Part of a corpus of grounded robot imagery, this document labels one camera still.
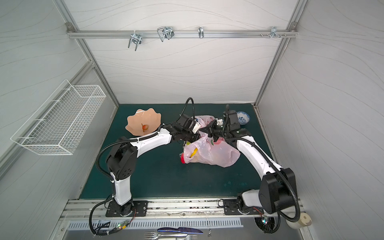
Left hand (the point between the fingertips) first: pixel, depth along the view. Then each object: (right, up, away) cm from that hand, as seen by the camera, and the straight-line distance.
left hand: (205, 137), depth 87 cm
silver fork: (-25, -42, -20) cm, 53 cm away
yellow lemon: (-7, -8, -5) cm, 11 cm away
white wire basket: (-70, +8, -18) cm, 72 cm away
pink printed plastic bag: (-1, -5, -14) cm, 15 cm away
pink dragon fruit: (-13, -10, -8) cm, 18 cm away
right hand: (-3, +8, -9) cm, 12 cm away
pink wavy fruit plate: (-41, +12, +23) cm, 49 cm away
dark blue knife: (-13, -41, -18) cm, 47 cm away
